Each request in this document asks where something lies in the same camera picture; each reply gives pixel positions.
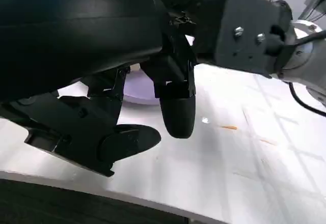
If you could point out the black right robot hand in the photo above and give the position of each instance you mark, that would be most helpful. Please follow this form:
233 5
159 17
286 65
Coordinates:
183 7

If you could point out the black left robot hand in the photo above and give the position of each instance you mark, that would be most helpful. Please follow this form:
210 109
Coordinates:
76 30

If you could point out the lilac plate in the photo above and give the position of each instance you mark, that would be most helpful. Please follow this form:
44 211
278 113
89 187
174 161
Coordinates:
138 86

